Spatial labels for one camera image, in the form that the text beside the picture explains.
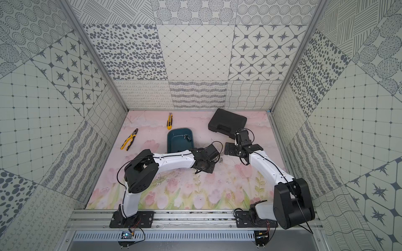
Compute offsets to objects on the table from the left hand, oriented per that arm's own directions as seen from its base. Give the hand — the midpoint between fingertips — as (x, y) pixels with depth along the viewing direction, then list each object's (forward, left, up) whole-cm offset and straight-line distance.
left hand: (213, 166), depth 89 cm
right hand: (+7, -12, +6) cm, 15 cm away
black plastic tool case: (+30, -9, +4) cm, 32 cm away
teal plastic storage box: (+20, +23, -2) cm, 31 cm away
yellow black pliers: (+19, +56, -2) cm, 59 cm away
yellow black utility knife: (+32, +32, 0) cm, 45 cm away
